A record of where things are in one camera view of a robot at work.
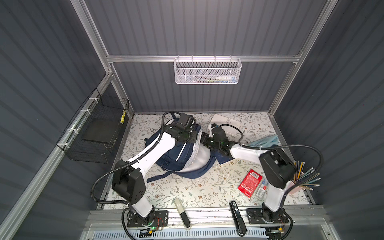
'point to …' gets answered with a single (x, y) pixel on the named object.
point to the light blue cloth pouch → (265, 142)
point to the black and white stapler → (185, 220)
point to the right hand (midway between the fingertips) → (198, 139)
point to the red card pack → (250, 183)
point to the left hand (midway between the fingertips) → (193, 136)
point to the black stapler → (241, 226)
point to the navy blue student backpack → (186, 158)
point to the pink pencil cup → (290, 184)
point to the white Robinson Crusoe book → (228, 131)
